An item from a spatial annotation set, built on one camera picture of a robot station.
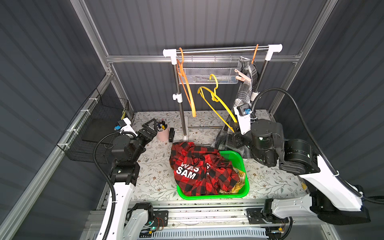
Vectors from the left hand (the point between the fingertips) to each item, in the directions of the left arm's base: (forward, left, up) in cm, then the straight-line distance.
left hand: (153, 124), depth 66 cm
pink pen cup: (+17, +3, -32) cm, 36 cm away
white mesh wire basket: (+71, -23, -16) cm, 76 cm away
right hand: (-7, -34, +8) cm, 36 cm away
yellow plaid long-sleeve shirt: (-16, -42, -30) cm, 55 cm away
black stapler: (+19, -3, -32) cm, 37 cm away
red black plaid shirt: (-12, -22, -24) cm, 35 cm away
